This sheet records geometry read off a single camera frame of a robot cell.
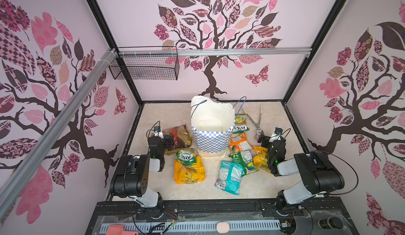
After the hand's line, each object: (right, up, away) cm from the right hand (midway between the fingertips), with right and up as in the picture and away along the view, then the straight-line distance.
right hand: (271, 131), depth 91 cm
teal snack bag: (-26, -23, -10) cm, 36 cm away
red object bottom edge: (-78, -43, -21) cm, 92 cm away
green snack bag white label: (-16, -15, -4) cm, 22 cm away
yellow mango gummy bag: (-48, -21, -11) cm, 54 cm away
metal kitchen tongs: (-7, -2, +4) cm, 8 cm away
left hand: (-65, -3, +4) cm, 65 cm away
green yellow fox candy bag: (-15, +7, +13) cm, 21 cm away
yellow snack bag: (-9, -15, -8) cm, 19 cm away
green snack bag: (-49, -13, -7) cm, 51 cm away
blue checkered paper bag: (-34, +5, +16) cm, 38 cm away
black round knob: (+13, -35, -27) cm, 46 cm away
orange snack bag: (-19, -7, +2) cm, 20 cm away
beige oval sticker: (-31, -41, -21) cm, 56 cm away
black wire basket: (-87, +47, +31) cm, 104 cm away
